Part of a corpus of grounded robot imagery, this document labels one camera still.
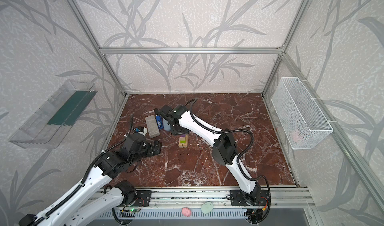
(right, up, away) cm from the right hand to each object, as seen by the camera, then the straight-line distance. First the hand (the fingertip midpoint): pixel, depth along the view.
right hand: (180, 127), depth 87 cm
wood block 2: (+3, -11, +4) cm, 13 cm away
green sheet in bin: (-44, +11, -22) cm, 50 cm away
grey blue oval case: (-11, -1, +12) cm, 16 cm away
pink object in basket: (+60, -3, -14) cm, 62 cm away
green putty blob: (+15, -36, -17) cm, 42 cm away
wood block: (0, -11, +3) cm, 11 cm away
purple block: (+3, -3, -10) cm, 11 cm away
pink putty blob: (+6, -36, -19) cm, 41 cm away
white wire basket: (+55, +5, -25) cm, 61 cm away
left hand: (-10, -6, -10) cm, 15 cm away
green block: (+1, -9, +2) cm, 9 cm away
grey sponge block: (-19, -2, +9) cm, 21 cm away
